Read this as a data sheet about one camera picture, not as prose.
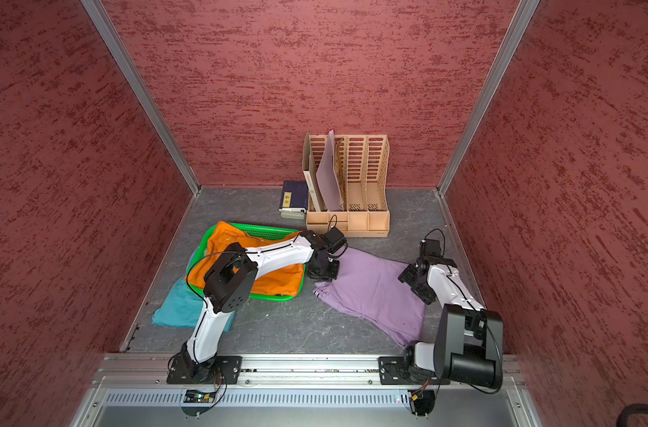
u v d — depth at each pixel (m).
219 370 0.74
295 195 1.18
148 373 0.77
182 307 0.84
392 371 0.73
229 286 0.53
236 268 0.59
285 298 0.79
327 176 0.98
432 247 0.73
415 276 0.81
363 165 1.14
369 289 0.90
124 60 0.80
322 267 0.80
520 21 0.72
